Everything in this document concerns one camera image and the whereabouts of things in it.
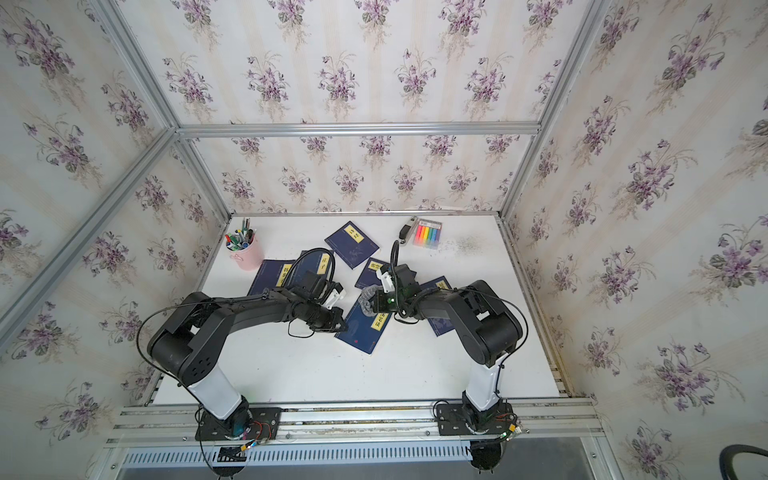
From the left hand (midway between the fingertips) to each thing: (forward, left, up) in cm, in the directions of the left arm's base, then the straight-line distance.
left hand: (348, 332), depth 89 cm
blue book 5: (+21, +28, 0) cm, 35 cm away
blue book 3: (+19, -6, +2) cm, 20 cm away
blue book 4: (+26, +12, +2) cm, 28 cm away
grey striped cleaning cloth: (+10, -6, +5) cm, 13 cm away
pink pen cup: (+25, +35, +10) cm, 44 cm away
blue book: (+34, +1, +1) cm, 34 cm away
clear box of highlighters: (+40, -29, +1) cm, 49 cm away
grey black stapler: (+38, -20, +4) cm, 43 cm away
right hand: (+9, -8, +1) cm, 12 cm away
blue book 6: (0, -5, +1) cm, 5 cm away
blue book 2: (+2, -28, +1) cm, 28 cm away
